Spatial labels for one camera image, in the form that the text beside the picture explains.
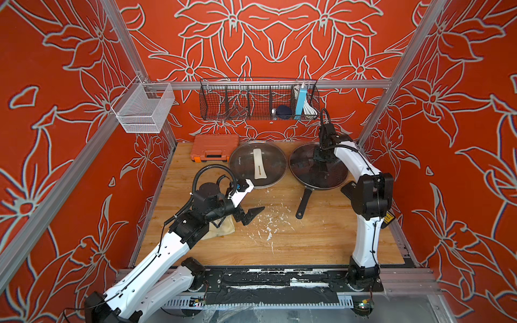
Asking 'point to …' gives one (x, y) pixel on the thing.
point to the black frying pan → (309, 173)
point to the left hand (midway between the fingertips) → (255, 194)
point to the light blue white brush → (303, 106)
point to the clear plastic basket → (143, 108)
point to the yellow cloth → (227, 225)
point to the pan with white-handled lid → (262, 163)
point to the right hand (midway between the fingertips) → (315, 155)
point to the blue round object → (284, 112)
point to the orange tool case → (211, 147)
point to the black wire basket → (246, 99)
